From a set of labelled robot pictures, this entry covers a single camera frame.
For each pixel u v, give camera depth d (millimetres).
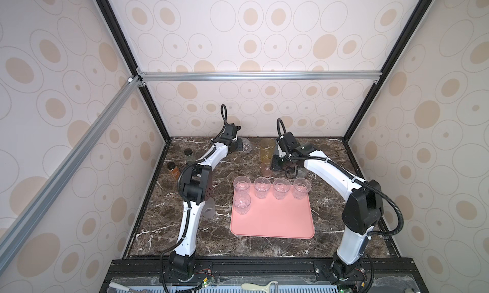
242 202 921
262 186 960
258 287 698
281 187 947
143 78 912
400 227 427
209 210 875
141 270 758
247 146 1124
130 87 829
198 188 623
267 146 1081
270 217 875
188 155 1022
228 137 848
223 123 860
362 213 481
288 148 673
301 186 942
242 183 954
